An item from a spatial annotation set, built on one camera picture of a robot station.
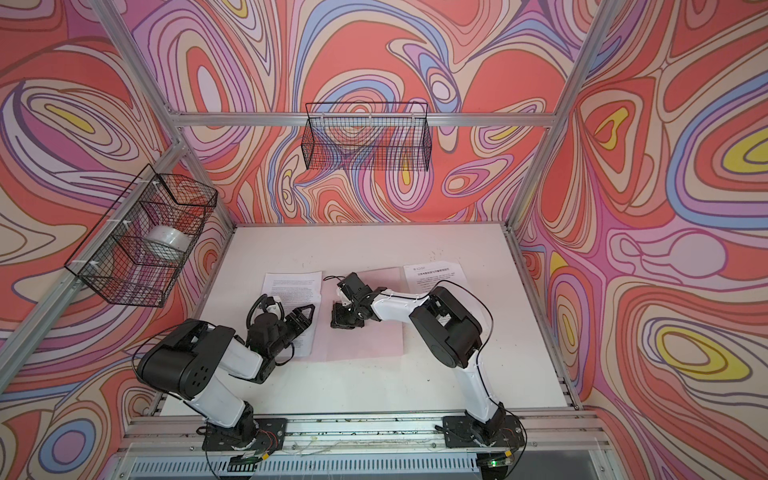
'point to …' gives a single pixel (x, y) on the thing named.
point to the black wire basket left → (142, 245)
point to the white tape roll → (168, 242)
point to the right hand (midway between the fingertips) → (335, 330)
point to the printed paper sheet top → (295, 290)
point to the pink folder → (374, 338)
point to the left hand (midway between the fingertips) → (314, 310)
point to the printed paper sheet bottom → (422, 278)
